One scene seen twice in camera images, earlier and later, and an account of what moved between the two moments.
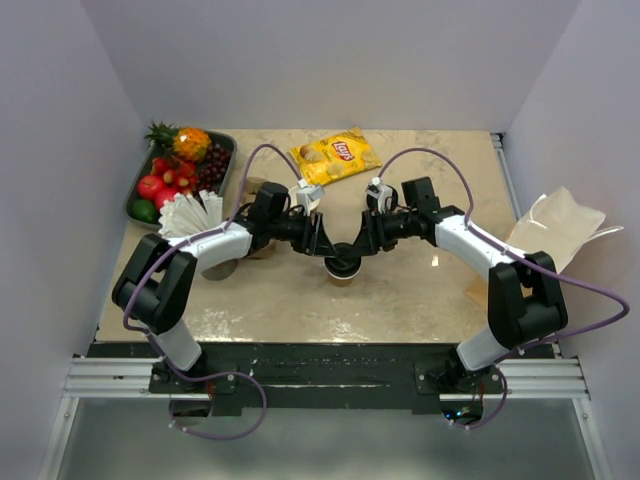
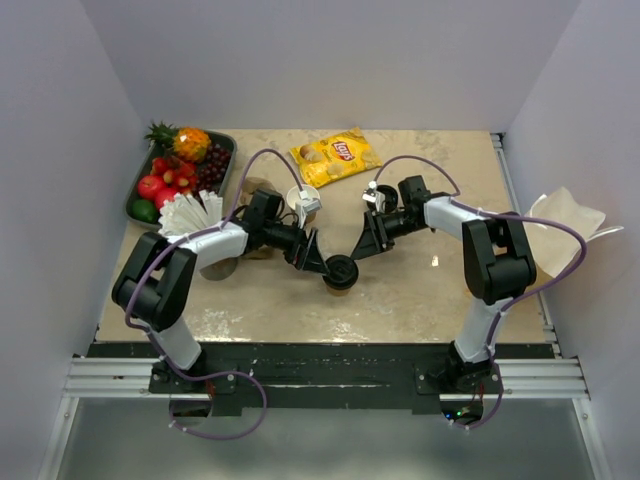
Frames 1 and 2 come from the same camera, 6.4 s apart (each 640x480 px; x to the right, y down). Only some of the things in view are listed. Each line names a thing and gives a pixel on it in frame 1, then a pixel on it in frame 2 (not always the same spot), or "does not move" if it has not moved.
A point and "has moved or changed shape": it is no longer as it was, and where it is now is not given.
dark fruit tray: [143, 168] does not move
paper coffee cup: [340, 281] to [338, 292]
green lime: [145, 210] does not move
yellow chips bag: [326, 161] does not move
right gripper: [373, 236] does not move
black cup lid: [345, 262] has moved or changed shape
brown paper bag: [556, 224] does not move
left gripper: [314, 240] to [304, 253]
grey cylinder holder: [220, 271] does not move
